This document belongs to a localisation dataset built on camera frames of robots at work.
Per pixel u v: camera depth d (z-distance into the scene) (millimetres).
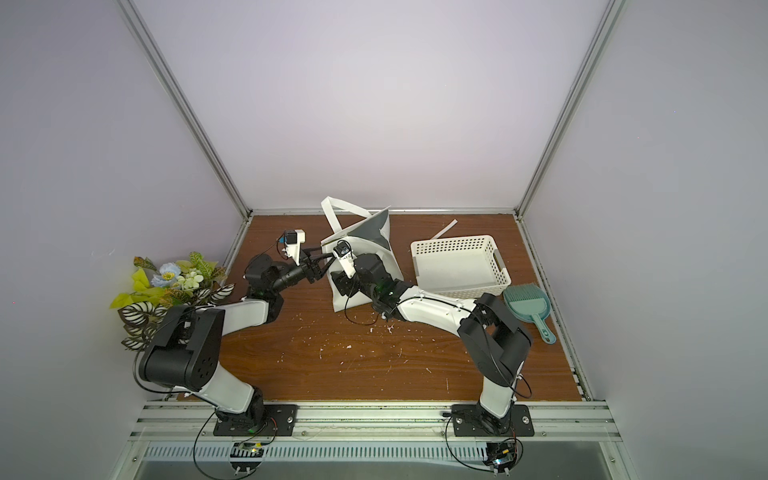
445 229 1162
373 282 643
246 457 719
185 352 461
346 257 722
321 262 796
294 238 752
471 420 727
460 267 1029
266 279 698
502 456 698
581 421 745
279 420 732
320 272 780
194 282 741
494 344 453
